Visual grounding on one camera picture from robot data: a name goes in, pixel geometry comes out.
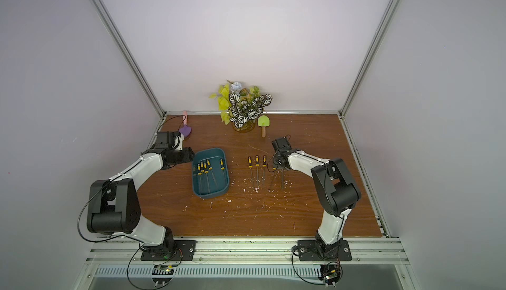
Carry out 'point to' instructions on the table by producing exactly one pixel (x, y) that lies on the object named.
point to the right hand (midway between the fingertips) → (282, 157)
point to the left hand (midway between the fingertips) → (191, 152)
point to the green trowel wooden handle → (263, 121)
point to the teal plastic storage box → (209, 173)
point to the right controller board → (329, 274)
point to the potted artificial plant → (240, 106)
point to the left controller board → (162, 274)
